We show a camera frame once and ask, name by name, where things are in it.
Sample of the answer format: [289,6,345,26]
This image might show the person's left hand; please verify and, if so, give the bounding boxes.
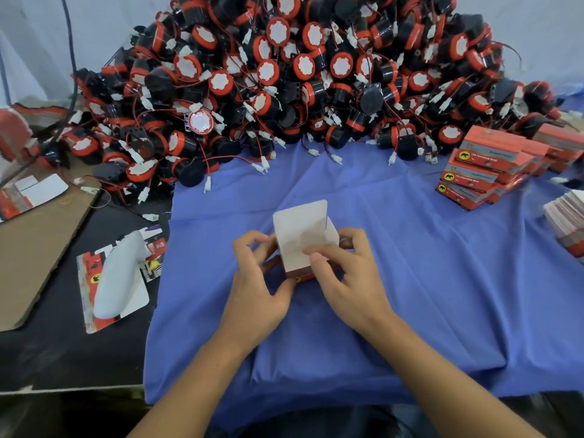
[214,231,299,358]

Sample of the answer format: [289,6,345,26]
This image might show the person's right hand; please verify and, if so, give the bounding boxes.
[303,228,400,341]

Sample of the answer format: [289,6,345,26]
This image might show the stack of box blanks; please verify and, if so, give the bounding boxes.
[543,189,584,261]

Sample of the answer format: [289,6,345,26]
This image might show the pile of black red buzzers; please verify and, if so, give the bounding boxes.
[41,0,560,190]

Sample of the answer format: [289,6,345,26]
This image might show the person's right forearm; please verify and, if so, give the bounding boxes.
[369,315,549,438]

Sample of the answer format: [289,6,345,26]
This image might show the person's left forearm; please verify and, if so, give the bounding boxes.
[128,337,257,438]

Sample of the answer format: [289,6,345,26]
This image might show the blue table cloth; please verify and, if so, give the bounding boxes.
[143,96,584,433]

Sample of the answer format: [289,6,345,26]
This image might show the brown cardboard piece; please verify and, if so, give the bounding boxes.
[0,169,99,332]

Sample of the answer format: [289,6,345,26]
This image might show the black hanging cable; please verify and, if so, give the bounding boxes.
[60,0,80,106]

